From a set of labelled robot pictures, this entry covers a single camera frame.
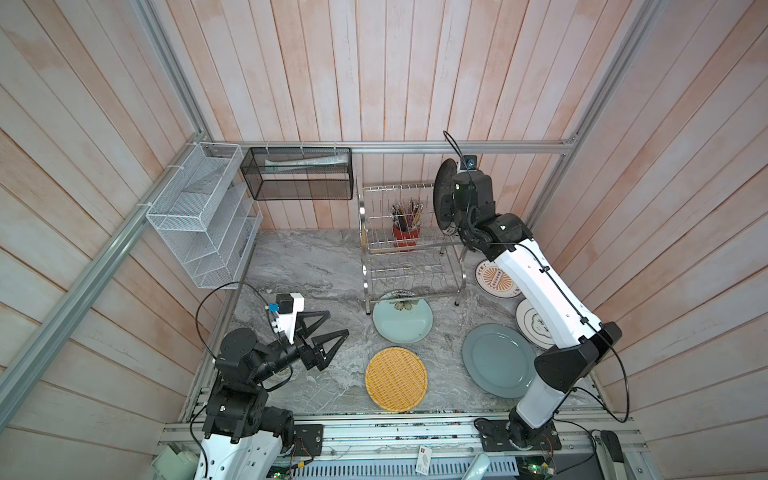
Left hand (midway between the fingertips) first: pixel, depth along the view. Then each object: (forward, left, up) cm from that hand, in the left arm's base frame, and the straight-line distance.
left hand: (338, 331), depth 62 cm
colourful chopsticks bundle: (+54, -19, -16) cm, 60 cm away
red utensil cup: (+28, -16, -1) cm, 32 cm away
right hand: (+32, -28, +12) cm, 44 cm away
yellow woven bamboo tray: (-1, -14, -29) cm, 32 cm away
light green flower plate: (+19, -16, -28) cm, 37 cm away
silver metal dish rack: (+41, -18, -24) cm, 51 cm away
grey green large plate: (+4, -44, -27) cm, 52 cm away
